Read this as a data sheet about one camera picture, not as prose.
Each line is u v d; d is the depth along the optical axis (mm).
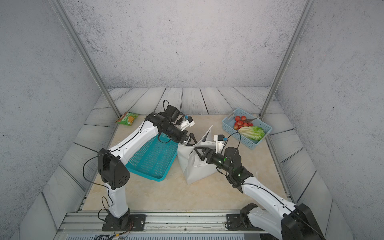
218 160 680
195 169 809
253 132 1016
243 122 1109
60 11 713
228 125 1048
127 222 681
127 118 1147
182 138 700
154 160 963
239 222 659
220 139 699
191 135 710
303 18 729
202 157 673
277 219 431
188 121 746
